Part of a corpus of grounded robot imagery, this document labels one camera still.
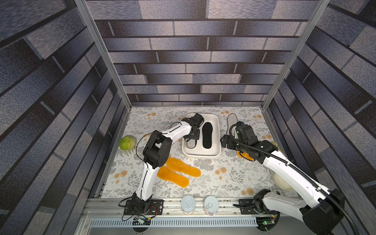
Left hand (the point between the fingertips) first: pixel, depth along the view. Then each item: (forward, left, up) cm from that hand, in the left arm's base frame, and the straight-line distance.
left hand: (194, 135), depth 99 cm
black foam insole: (+5, -9, -2) cm, 11 cm away
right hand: (-12, -17, +14) cm, 25 cm away
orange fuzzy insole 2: (-25, +19, -4) cm, 31 cm away
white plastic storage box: (-12, -3, -1) cm, 12 cm away
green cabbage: (-9, +43, +4) cm, 44 cm away
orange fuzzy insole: (-20, +11, -3) cm, 23 cm away
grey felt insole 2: (-8, +3, +1) cm, 8 cm away
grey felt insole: (+17, -29, -3) cm, 34 cm away
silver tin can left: (-42, +4, +2) cm, 43 cm away
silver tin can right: (-43, -7, +2) cm, 43 cm away
